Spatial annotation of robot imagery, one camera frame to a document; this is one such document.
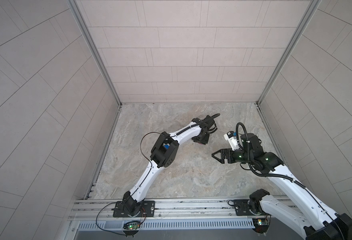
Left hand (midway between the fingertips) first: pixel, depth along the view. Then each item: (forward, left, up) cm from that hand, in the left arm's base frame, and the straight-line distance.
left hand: (206, 140), depth 97 cm
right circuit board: (-44, -21, +1) cm, 48 cm away
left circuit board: (-45, +37, +5) cm, 59 cm away
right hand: (-17, -2, +16) cm, 23 cm away
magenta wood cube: (-6, +5, +6) cm, 10 cm away
